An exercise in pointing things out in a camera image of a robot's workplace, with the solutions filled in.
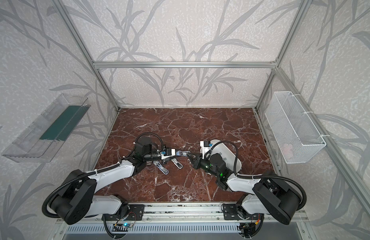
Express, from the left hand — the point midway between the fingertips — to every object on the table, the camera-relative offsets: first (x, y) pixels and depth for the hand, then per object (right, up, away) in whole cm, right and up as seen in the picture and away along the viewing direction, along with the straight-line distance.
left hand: (180, 147), depth 79 cm
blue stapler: (-12, -14, +9) cm, 21 cm away
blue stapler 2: (-3, -12, +10) cm, 16 cm away
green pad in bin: (-48, +13, -15) cm, 52 cm away
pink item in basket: (+54, -1, -7) cm, 54 cm away
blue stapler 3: (+2, -4, +1) cm, 4 cm away
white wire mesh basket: (+50, +6, -19) cm, 54 cm away
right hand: (+4, -2, +1) cm, 5 cm away
